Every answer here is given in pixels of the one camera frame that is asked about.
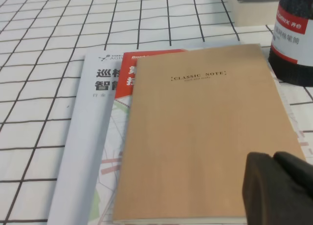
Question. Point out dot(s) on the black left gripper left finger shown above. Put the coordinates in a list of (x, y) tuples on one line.
[(272, 197)]

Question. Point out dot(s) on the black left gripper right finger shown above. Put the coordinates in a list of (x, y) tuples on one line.
[(298, 169)]

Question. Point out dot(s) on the black mesh pen holder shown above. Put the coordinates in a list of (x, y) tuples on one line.
[(291, 52)]

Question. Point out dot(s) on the brown kraft classic notebook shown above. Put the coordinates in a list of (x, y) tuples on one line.
[(194, 117)]

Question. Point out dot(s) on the red and white brochure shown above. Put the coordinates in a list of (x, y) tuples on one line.
[(105, 187)]

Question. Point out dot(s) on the black image processing textbook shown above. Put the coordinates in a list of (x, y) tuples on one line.
[(253, 12)]

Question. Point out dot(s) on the white printed booklet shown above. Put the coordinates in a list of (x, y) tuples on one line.
[(87, 132)]

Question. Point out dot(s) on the white checkered tablecloth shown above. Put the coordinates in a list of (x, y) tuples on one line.
[(42, 48)]

